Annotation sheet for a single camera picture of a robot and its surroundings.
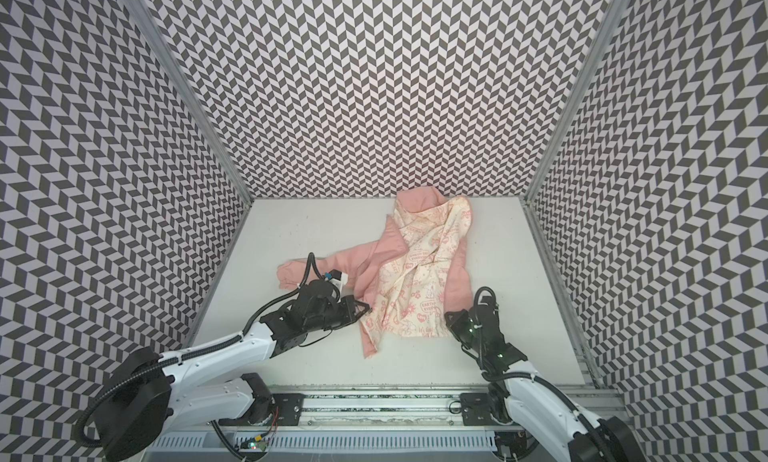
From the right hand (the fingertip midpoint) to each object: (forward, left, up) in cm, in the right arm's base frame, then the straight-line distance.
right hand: (446, 312), depth 86 cm
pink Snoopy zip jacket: (+12, +12, +1) cm, 16 cm away
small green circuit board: (-30, +45, +1) cm, 54 cm away
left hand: (-1, +21, +8) cm, 22 cm away
